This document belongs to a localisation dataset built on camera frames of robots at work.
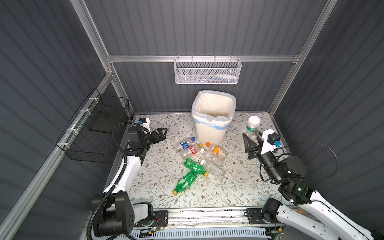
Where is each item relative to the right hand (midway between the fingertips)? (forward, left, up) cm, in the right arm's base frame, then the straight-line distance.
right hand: (251, 133), depth 59 cm
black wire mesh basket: (+7, +76, -9) cm, 77 cm away
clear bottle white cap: (0, +13, -36) cm, 38 cm away
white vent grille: (-30, +21, -39) cm, 53 cm away
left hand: (+15, +43, -17) cm, 48 cm away
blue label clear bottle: (+16, +31, -33) cm, 49 cm away
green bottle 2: (-8, +29, -35) cm, 46 cm away
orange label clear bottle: (+12, +10, -34) cm, 37 cm away
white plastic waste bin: (+22, +18, -29) cm, 41 cm away
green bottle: (+1, +24, -33) cm, 41 cm away
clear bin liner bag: (+39, +10, -23) cm, 47 cm away
